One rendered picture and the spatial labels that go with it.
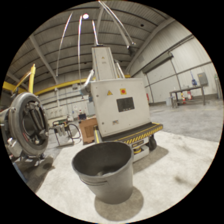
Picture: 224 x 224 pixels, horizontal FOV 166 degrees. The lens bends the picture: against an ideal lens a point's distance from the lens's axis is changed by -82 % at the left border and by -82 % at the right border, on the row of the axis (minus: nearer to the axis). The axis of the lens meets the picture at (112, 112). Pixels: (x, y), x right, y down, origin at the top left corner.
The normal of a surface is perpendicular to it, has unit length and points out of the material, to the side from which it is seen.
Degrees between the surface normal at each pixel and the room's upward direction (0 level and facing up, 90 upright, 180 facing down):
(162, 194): 0
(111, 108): 90
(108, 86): 90
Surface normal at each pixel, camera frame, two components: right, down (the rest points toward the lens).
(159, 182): -0.20, -0.98
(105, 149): 0.00, -0.01
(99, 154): 0.30, -0.07
